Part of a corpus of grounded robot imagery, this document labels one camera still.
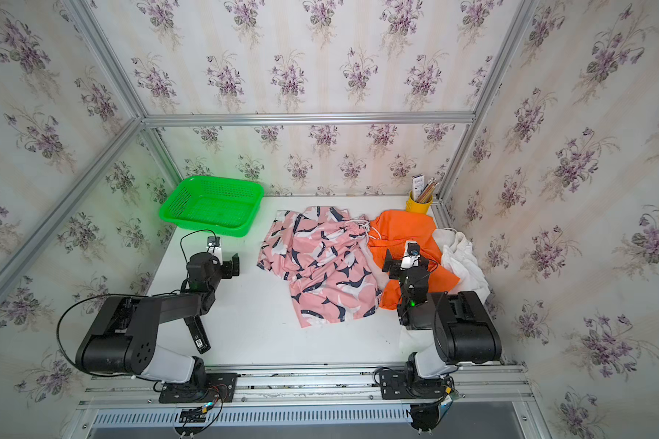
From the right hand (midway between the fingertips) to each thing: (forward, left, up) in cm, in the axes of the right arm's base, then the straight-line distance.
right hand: (406, 251), depth 90 cm
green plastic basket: (+29, +75, -9) cm, 81 cm away
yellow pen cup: (+24, -9, -3) cm, 26 cm away
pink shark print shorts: (+3, +28, -7) cm, 29 cm away
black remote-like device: (-26, +64, -7) cm, 70 cm away
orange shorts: (+15, +2, -7) cm, 17 cm away
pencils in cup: (+27, -10, +1) cm, 29 cm away
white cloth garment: (+2, -21, -7) cm, 22 cm away
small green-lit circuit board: (-45, +61, -12) cm, 77 cm away
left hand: (-1, +62, -3) cm, 62 cm away
